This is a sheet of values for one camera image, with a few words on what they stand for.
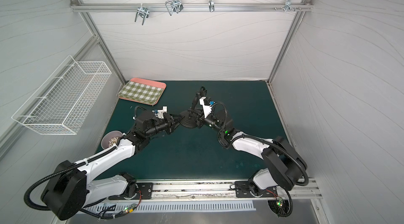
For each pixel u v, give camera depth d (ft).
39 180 1.26
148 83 3.82
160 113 2.49
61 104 2.23
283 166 1.42
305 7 2.55
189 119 2.51
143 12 2.59
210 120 2.28
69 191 1.31
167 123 2.29
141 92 3.70
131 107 3.44
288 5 2.51
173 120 2.34
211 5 2.56
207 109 2.22
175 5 2.51
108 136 2.84
